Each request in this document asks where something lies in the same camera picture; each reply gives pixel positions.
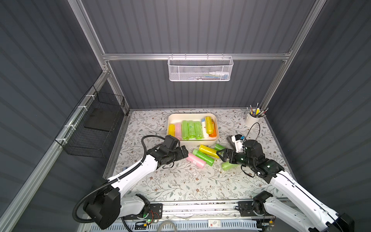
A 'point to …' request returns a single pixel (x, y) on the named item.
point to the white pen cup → (251, 121)
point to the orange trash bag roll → (214, 134)
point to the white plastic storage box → (173, 118)
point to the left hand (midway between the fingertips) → (184, 156)
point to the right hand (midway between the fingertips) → (224, 153)
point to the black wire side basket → (87, 132)
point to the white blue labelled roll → (204, 128)
